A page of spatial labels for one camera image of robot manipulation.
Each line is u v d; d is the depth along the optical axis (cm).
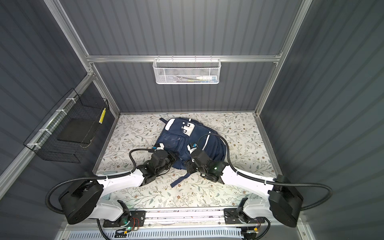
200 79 89
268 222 68
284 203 42
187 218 75
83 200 43
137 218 72
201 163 61
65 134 71
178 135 93
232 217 73
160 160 65
